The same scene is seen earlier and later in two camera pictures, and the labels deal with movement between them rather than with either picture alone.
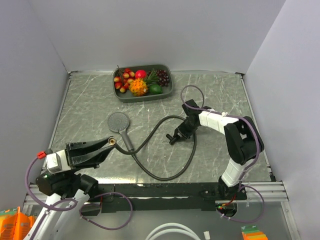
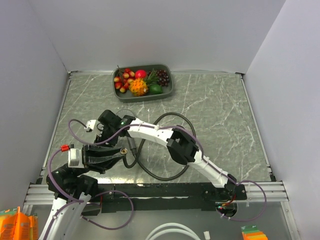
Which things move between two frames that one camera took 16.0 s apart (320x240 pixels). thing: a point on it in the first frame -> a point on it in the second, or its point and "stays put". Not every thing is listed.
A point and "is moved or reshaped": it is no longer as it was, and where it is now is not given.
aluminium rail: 40,197 stays put
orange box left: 14,224 stays put
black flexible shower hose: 156,176 is moved or reshaped
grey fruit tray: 126,96 stays put
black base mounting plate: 163,196 stays put
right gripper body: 187,127 -> 107,132
